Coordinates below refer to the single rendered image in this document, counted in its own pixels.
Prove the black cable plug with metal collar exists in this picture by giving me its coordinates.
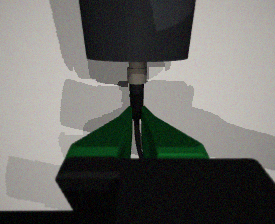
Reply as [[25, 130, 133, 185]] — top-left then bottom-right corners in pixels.
[[127, 62, 147, 112]]

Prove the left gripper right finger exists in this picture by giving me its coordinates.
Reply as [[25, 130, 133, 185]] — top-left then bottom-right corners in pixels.
[[141, 106, 209, 158]]

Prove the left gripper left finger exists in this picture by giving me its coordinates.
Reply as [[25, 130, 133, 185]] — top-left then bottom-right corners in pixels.
[[64, 106, 133, 160]]

